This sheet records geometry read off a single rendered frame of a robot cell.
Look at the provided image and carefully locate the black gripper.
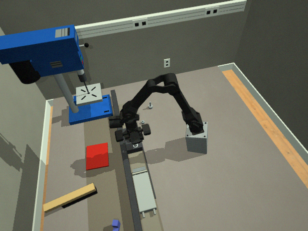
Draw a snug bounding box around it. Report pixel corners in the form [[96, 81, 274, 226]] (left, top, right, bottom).
[[115, 124, 151, 142]]

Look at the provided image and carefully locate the blue drill press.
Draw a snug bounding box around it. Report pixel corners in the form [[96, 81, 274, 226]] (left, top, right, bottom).
[[0, 25, 113, 125]]

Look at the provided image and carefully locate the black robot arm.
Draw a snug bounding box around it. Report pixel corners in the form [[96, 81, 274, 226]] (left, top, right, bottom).
[[109, 73, 204, 145]]

